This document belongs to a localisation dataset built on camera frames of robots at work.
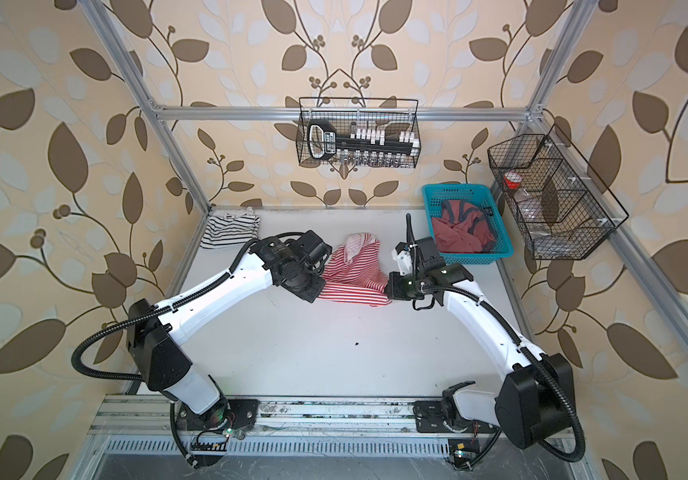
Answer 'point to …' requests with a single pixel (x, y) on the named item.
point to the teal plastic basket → (478, 195)
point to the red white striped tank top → (352, 274)
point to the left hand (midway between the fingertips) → (316, 288)
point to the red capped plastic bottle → (512, 180)
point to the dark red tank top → (463, 228)
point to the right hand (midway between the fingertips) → (387, 292)
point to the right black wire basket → (564, 211)
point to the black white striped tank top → (228, 230)
